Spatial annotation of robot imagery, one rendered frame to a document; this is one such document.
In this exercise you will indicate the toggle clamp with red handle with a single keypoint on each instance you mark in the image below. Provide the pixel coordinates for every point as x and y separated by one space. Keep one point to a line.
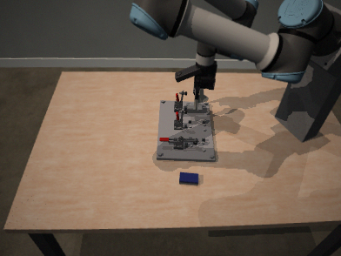
179 126
179 144

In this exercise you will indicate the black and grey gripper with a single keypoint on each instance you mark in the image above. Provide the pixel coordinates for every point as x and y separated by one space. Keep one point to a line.
205 80

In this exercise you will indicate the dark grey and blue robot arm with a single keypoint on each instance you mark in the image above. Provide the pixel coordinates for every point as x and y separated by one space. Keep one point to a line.
309 28

